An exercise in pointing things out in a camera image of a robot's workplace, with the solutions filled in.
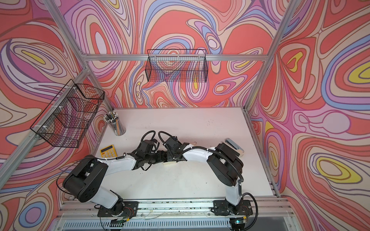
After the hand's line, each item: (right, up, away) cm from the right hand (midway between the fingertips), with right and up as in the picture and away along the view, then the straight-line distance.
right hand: (173, 160), depth 91 cm
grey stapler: (+39, +11, +5) cm, 40 cm away
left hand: (-3, +2, -1) cm, 3 cm away
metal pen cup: (-39, +27, 0) cm, 48 cm away
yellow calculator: (-43, +5, +3) cm, 43 cm away
